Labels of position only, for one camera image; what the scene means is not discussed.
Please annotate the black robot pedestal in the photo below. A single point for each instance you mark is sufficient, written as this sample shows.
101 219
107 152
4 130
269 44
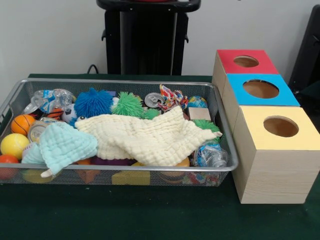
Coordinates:
147 37

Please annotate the globe print ball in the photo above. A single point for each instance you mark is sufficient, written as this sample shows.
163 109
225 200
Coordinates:
197 102

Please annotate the green spiky rubber ball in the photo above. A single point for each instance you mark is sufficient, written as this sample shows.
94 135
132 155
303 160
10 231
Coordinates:
127 106

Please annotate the light blue waffle cloth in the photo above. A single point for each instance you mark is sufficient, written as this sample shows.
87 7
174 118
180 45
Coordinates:
65 147

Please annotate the red foam ball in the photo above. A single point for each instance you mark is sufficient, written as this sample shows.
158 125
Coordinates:
8 159

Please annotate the orange basketball toy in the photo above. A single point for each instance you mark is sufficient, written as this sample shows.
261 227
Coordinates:
21 125

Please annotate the dark green side table cloth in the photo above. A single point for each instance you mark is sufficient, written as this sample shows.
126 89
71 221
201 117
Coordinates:
312 91

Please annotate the plain wooden cube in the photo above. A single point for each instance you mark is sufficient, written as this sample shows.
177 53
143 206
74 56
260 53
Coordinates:
199 113

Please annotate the black upright panel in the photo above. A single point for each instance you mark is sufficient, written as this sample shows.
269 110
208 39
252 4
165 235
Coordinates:
310 50

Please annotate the cream waffle cloth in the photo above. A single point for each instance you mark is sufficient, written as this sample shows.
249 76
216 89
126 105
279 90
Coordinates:
150 140

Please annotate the yellow foam ball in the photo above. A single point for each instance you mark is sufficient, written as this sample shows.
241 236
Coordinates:
13 146

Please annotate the wooden box with three holes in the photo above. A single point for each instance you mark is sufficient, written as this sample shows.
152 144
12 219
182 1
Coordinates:
275 175

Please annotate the silver mesh bin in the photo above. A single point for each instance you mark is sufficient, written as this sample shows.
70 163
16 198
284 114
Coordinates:
150 86

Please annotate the blue spiky rubber ball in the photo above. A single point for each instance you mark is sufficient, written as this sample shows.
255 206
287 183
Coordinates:
92 103

